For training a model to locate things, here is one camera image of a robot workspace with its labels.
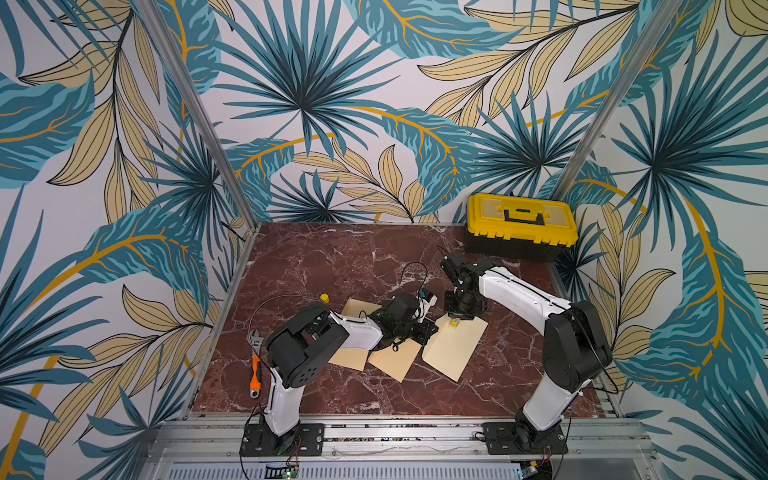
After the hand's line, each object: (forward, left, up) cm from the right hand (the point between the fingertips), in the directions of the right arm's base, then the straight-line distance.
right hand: (454, 314), depth 89 cm
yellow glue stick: (-2, 0, -1) cm, 2 cm away
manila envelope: (-12, +29, 0) cm, 32 cm away
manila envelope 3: (-8, +1, -6) cm, 10 cm away
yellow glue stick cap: (+10, +40, -4) cm, 41 cm away
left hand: (-4, +5, -3) cm, 7 cm away
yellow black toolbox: (+26, -25, +10) cm, 37 cm away
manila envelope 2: (-12, +18, -5) cm, 22 cm away
